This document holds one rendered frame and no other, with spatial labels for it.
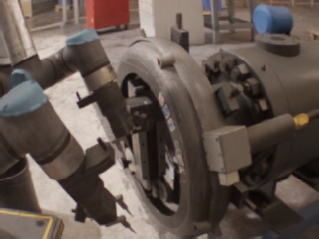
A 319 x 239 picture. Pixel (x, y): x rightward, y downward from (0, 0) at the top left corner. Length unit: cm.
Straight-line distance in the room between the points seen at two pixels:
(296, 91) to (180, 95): 50
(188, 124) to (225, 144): 14
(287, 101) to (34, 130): 96
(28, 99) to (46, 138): 7
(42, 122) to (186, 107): 54
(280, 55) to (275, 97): 23
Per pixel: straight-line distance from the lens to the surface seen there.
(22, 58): 97
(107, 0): 654
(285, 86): 133
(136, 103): 120
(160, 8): 505
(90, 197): 66
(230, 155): 93
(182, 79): 105
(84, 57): 97
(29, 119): 57
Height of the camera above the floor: 125
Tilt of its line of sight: 22 degrees down
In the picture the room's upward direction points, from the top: 3 degrees counter-clockwise
